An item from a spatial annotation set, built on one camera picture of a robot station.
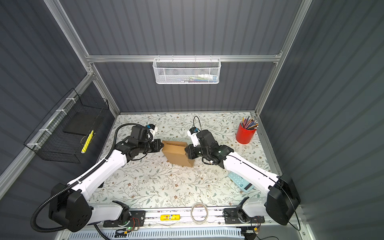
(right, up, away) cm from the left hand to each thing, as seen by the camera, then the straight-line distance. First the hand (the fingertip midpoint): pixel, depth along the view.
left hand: (164, 145), depth 82 cm
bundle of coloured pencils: (+52, +12, +14) cm, 56 cm away
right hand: (+12, -2, -5) cm, 13 cm away
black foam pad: (-41, +12, -6) cm, 43 cm away
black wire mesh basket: (-47, +7, -10) cm, 48 cm away
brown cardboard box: (+6, -4, -3) cm, 8 cm away
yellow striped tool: (-34, +3, -12) cm, 36 cm away
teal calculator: (+45, -22, 0) cm, 50 cm away
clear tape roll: (+22, -36, -10) cm, 43 cm away
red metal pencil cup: (+50, +4, +18) cm, 53 cm away
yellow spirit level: (+5, -34, -9) cm, 36 cm away
